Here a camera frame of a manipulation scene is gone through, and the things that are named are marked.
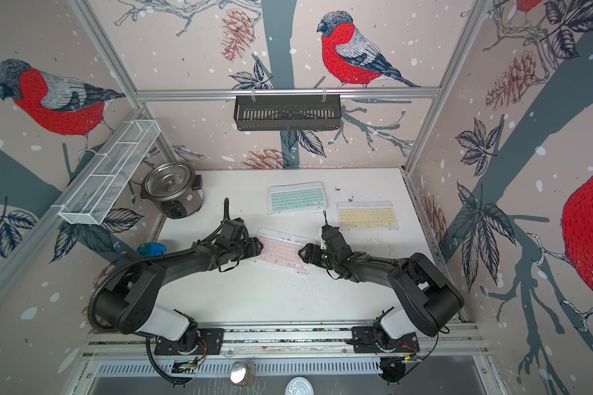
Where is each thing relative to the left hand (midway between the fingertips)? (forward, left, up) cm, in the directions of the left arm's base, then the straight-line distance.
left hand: (262, 243), depth 92 cm
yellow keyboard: (+15, -43, -3) cm, 46 cm away
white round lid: (-42, -15, +3) cm, 45 cm away
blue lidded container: (-6, +37, +6) cm, 38 cm away
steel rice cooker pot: (+15, +33, +15) cm, 39 cm away
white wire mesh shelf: (+2, +46, +28) cm, 54 cm away
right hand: (-4, -17, 0) cm, 17 cm away
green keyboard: (+23, -14, 0) cm, 27 cm away
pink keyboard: (-1, -8, -2) cm, 8 cm away
